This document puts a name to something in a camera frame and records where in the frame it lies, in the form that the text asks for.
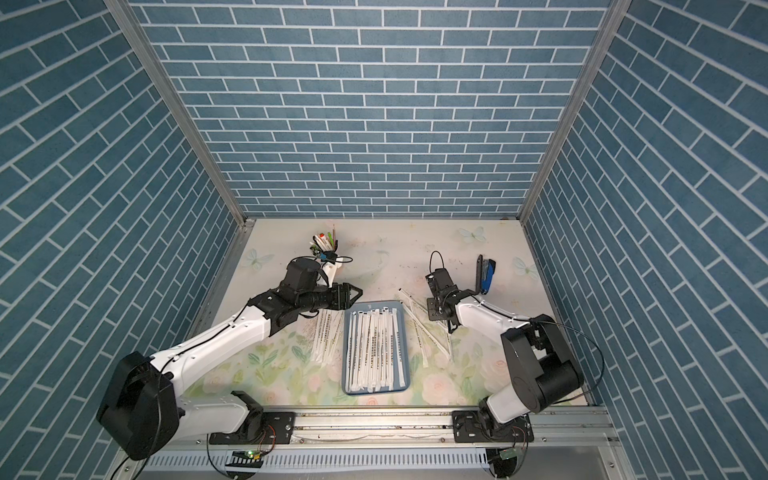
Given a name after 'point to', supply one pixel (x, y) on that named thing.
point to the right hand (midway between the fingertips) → (442, 307)
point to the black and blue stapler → (484, 273)
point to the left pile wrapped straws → (327, 336)
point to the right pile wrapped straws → (426, 329)
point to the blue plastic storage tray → (375, 347)
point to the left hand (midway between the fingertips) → (362, 294)
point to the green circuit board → (245, 458)
